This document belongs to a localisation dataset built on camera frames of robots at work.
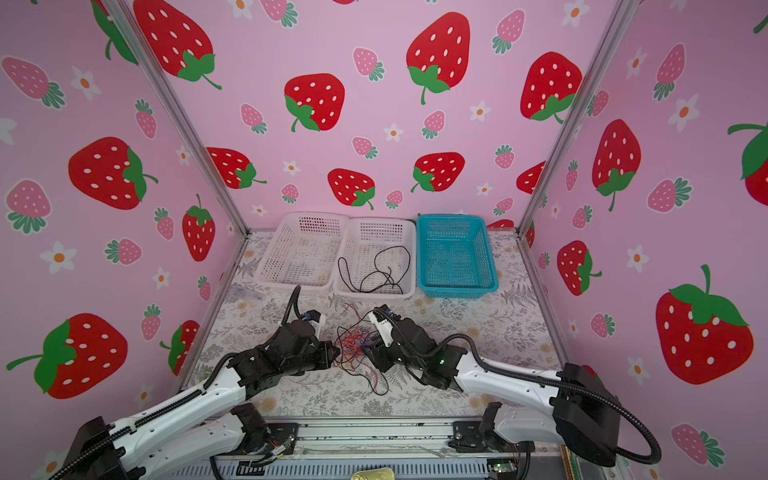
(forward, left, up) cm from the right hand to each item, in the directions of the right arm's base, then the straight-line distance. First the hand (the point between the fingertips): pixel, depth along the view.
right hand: (363, 344), depth 76 cm
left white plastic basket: (+41, +33, -12) cm, 54 cm away
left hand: (-1, +6, -4) cm, 7 cm away
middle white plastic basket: (+38, +3, -12) cm, 40 cm away
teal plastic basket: (+44, -26, -14) cm, 53 cm away
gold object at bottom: (-25, -9, -10) cm, 29 cm away
